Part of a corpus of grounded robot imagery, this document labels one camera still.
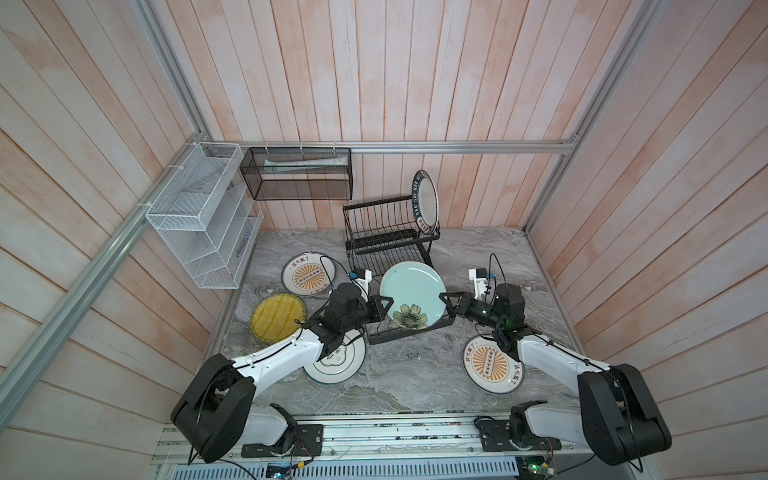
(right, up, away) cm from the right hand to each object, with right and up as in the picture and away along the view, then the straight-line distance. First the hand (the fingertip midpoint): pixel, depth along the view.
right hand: (440, 296), depth 83 cm
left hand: (-13, -3, -3) cm, 14 cm away
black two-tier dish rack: (-17, +20, +32) cm, 41 cm away
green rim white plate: (-2, +29, +11) cm, 31 cm away
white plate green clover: (-29, -20, +2) cm, 35 cm away
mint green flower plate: (-7, +2, 0) cm, 7 cm away
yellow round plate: (-51, -8, +12) cm, 53 cm away
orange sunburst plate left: (-43, +5, +24) cm, 50 cm away
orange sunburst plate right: (+15, -21, +2) cm, 26 cm away
